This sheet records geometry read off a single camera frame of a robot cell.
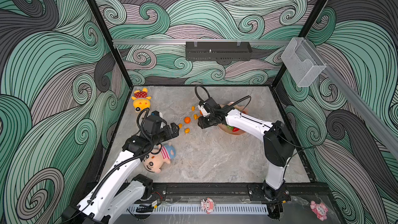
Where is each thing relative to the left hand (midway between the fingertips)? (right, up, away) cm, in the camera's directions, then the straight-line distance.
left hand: (173, 128), depth 76 cm
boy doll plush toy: (-9, -17, -1) cm, 19 cm away
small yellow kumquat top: (+9, +8, +28) cm, 31 cm away
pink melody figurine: (+66, -33, -10) cm, 74 cm away
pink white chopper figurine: (+17, -32, -9) cm, 37 cm away
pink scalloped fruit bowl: (+28, -3, +16) cm, 33 cm away
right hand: (+13, 0, +12) cm, 18 cm away
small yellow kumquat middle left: (+1, -2, +21) cm, 21 cm away
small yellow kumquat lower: (+6, -5, +18) cm, 20 cm away
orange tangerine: (+6, +1, +22) cm, 22 cm away
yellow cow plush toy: (-26, +14, +27) cm, 40 cm away
